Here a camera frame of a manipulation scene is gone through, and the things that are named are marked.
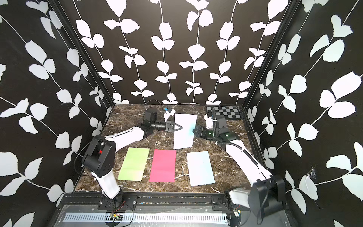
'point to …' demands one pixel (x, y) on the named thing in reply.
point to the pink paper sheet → (163, 166)
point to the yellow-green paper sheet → (133, 165)
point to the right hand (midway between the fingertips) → (195, 129)
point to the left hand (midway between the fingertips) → (182, 127)
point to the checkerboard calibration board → (231, 112)
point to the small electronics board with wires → (117, 216)
